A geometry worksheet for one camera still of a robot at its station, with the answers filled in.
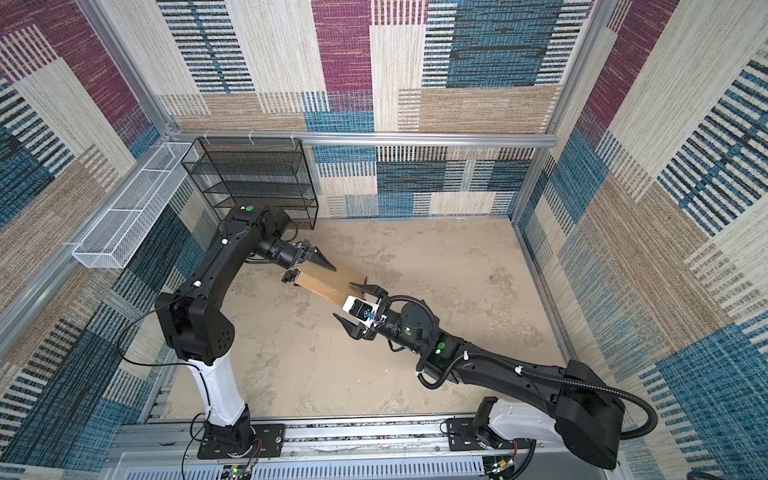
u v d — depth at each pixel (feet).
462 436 2.39
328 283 2.13
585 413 1.33
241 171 3.45
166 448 2.48
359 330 2.02
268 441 2.40
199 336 1.64
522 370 1.52
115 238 2.34
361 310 1.80
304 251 2.25
